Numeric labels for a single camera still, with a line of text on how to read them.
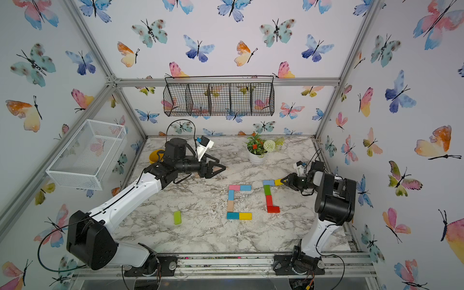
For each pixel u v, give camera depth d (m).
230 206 0.91
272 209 0.89
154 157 0.98
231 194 0.93
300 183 0.86
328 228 0.54
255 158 0.99
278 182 0.97
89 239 0.41
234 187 0.96
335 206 0.52
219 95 0.98
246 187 0.96
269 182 0.99
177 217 0.88
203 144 0.66
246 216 0.87
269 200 0.92
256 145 0.96
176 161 0.61
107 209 0.45
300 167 0.91
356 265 0.76
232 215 0.88
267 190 0.96
